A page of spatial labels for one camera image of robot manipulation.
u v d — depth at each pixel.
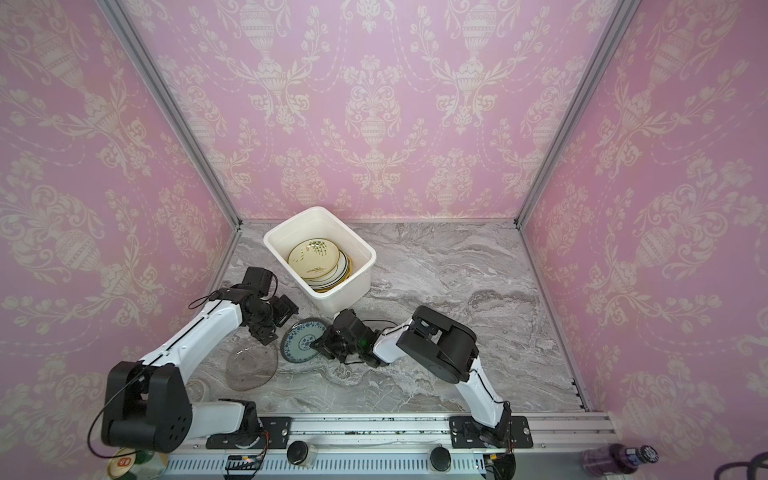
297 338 0.90
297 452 0.63
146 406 0.41
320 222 1.01
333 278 0.98
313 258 1.03
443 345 0.53
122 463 0.61
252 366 0.85
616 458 0.64
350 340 0.74
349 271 1.00
